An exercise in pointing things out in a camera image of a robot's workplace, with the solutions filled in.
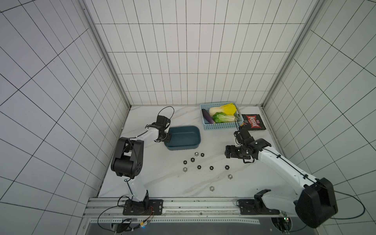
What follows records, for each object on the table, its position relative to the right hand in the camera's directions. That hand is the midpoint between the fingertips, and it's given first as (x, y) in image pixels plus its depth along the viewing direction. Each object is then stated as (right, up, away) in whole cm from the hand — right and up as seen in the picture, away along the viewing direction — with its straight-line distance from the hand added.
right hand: (226, 153), depth 84 cm
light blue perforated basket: (-8, +14, +17) cm, 24 cm away
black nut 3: (-16, -9, +3) cm, 19 cm away
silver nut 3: (-17, -3, +9) cm, 20 cm away
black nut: (+1, -9, +3) cm, 10 cm away
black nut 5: (-20, -6, +6) cm, 22 cm away
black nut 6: (-14, -3, +8) cm, 16 cm away
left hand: (-39, +6, +13) cm, 41 cm away
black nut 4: (-25, -7, +5) cm, 26 cm away
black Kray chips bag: (+27, +17, +26) cm, 42 cm away
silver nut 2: (-25, -10, +2) cm, 27 cm away
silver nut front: (-9, -19, -4) cm, 21 cm away
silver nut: (+2, -14, 0) cm, 14 cm away
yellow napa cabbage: (+8, +27, +22) cm, 36 cm away
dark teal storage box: (-26, +6, +17) cm, 31 cm away
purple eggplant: (-8, +22, +26) cm, 35 cm away
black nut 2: (-9, -10, +3) cm, 13 cm away
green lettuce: (+2, +21, +18) cm, 27 cm away
